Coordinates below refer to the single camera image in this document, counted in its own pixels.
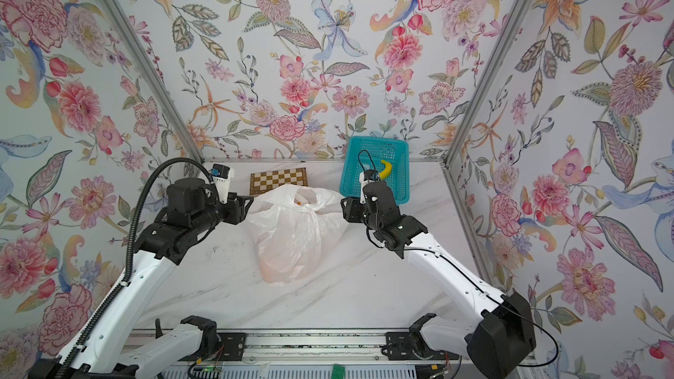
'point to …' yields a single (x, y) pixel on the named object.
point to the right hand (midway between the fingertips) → (346, 200)
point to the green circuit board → (338, 371)
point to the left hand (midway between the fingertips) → (248, 196)
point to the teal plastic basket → (364, 153)
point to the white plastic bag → (293, 228)
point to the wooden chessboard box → (261, 182)
